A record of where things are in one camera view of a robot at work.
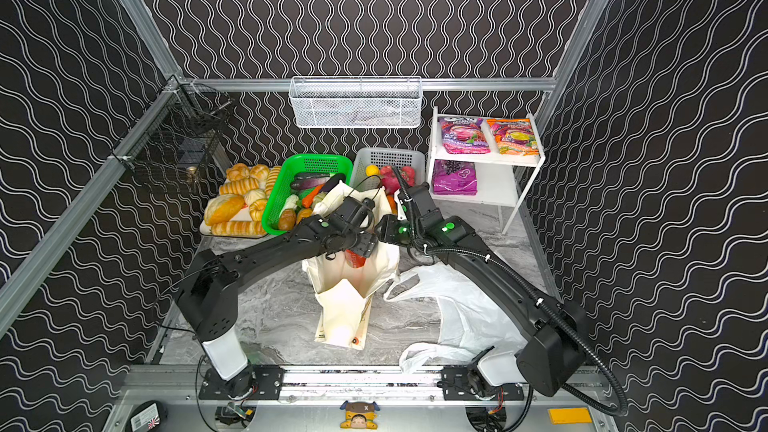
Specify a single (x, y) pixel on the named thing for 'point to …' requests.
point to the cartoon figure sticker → (360, 415)
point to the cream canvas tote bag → (346, 285)
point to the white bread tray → (242, 215)
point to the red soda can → (354, 260)
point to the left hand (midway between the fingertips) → (374, 239)
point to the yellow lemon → (372, 170)
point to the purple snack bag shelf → (454, 177)
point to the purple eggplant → (332, 182)
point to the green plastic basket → (280, 186)
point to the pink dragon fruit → (390, 181)
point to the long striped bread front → (238, 228)
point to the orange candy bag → (514, 136)
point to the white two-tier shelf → (483, 160)
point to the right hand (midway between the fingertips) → (380, 231)
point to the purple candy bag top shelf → (464, 135)
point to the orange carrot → (307, 201)
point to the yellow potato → (304, 213)
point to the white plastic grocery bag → (469, 321)
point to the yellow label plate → (560, 416)
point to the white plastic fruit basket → (387, 156)
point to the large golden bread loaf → (223, 208)
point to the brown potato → (287, 220)
